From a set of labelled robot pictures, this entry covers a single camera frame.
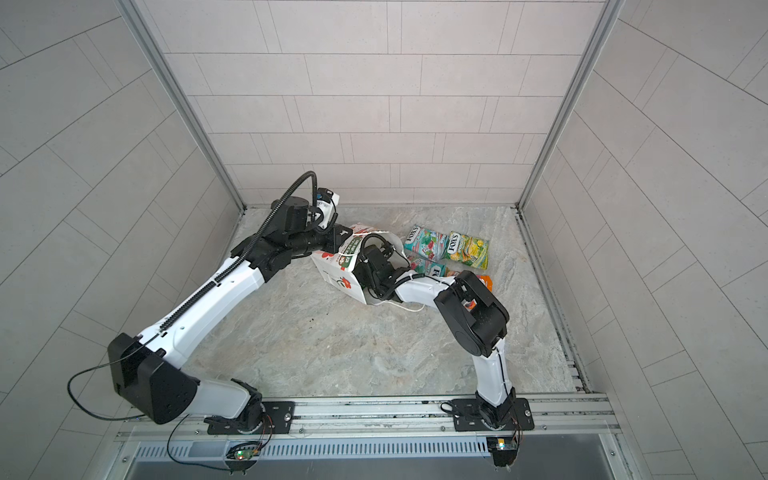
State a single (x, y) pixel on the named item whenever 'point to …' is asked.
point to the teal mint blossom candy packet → (427, 242)
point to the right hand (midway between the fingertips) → (352, 271)
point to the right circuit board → (504, 450)
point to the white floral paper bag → (338, 266)
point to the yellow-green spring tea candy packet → (471, 251)
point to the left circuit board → (244, 454)
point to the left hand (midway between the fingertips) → (358, 227)
